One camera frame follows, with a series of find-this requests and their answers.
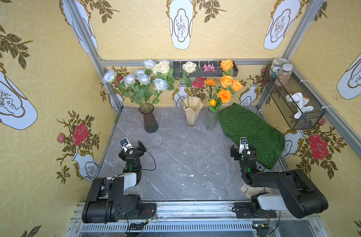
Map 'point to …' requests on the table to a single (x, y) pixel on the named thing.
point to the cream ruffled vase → (192, 107)
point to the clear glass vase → (212, 118)
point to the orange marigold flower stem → (210, 82)
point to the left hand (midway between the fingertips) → (126, 145)
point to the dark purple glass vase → (150, 123)
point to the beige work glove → (251, 191)
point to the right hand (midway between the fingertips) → (245, 144)
